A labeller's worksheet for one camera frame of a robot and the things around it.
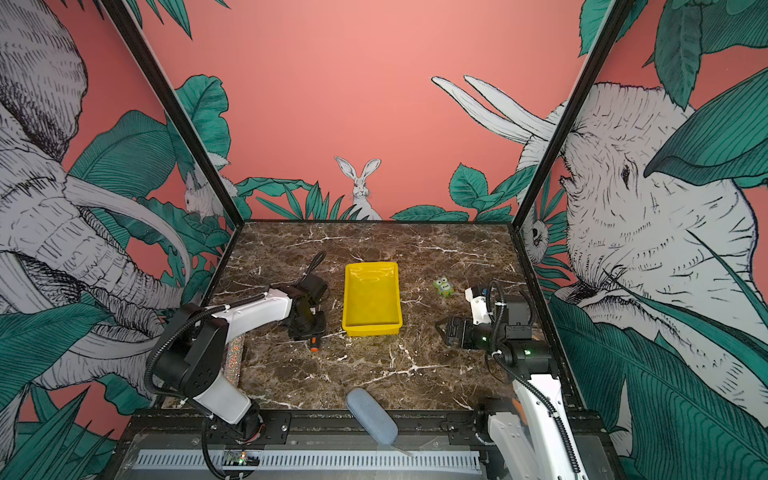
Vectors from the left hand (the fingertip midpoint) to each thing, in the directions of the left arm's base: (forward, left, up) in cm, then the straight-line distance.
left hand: (320, 330), depth 90 cm
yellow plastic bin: (+10, -16, -1) cm, 19 cm away
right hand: (-7, -36, +17) cm, 41 cm away
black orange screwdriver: (-5, +1, +1) cm, 5 cm away
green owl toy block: (+15, -41, -1) cm, 43 cm away
